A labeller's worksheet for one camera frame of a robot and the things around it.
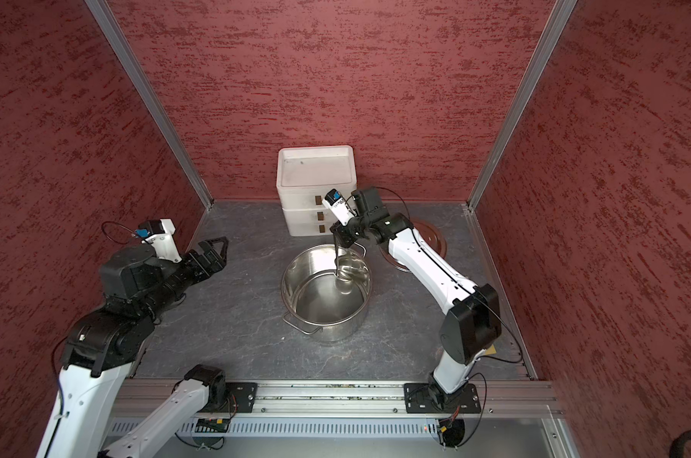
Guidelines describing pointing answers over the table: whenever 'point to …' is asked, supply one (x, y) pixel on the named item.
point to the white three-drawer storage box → (305, 174)
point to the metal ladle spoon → (350, 268)
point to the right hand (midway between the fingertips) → (335, 231)
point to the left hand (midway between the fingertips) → (213, 253)
